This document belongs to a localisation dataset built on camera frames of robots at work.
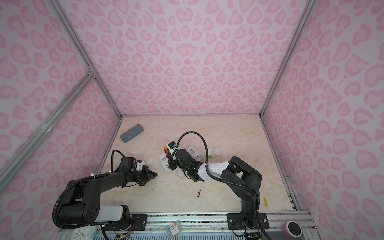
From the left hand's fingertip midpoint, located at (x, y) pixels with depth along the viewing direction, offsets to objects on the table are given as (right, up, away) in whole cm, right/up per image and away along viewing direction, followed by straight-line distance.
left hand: (157, 172), depth 89 cm
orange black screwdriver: (+6, +14, -6) cm, 17 cm away
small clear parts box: (+13, -20, -19) cm, 31 cm away
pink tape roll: (+65, -19, -22) cm, 72 cm away
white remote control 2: (+14, -1, +1) cm, 14 cm away
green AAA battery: (+32, +8, +8) cm, 34 cm away
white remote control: (+3, +6, +5) cm, 8 cm away
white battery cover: (+31, +11, +10) cm, 34 cm away
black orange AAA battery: (+25, -10, -7) cm, 27 cm away
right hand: (+7, +11, -4) cm, 14 cm away
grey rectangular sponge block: (-23, +22, +18) cm, 37 cm away
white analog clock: (-26, -21, -21) cm, 40 cm away
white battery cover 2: (+36, +11, +11) cm, 39 cm away
